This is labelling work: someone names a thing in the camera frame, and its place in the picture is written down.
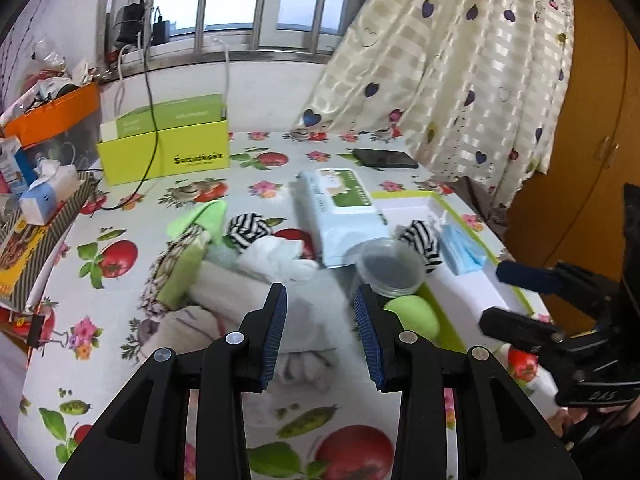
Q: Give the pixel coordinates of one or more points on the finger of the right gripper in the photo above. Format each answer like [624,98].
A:
[521,332]
[539,280]

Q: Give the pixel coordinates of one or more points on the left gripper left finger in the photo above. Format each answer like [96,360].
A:
[240,362]

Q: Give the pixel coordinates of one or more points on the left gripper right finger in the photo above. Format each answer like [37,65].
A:
[402,361]

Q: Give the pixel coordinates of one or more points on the blue face mask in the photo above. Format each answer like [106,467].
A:
[461,253]

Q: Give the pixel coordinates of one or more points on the black white striped sock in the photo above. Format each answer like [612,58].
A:
[422,239]

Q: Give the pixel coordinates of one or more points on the green round sponge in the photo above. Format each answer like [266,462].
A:
[416,315]

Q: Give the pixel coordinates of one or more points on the white tray green rim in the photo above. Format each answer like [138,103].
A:
[459,300]

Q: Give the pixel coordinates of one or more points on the beige rolled sock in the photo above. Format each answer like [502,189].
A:
[227,294]

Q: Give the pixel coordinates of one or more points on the white grey sock pair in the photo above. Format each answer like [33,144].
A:
[307,356]

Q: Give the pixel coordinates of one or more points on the clear round lidded container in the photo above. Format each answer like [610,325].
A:
[390,267]

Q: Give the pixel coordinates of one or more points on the green towel with trim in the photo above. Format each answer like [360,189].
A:
[176,268]

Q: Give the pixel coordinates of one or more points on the small striped rolled sock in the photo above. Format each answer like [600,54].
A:
[244,229]

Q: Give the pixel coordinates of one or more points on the floral fruit tablecloth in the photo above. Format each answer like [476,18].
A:
[96,335]

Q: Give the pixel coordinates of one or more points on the wet wipes pack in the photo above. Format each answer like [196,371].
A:
[339,212]

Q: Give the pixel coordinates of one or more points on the black smartphone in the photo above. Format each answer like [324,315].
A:
[384,159]

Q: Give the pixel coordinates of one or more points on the beige heart pattern curtain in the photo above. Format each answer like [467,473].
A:
[474,87]

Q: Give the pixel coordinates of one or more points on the yellow-green cardboard box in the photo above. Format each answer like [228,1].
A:
[169,138]

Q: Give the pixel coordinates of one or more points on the striped flat gift box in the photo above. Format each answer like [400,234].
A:
[25,249]

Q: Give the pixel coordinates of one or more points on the blue tissue box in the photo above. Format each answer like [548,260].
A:
[55,184]

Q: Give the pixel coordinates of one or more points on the orange storage box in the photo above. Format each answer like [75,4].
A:
[50,119]

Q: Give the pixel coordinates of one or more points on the black charger on sill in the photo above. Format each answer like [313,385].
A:
[129,25]

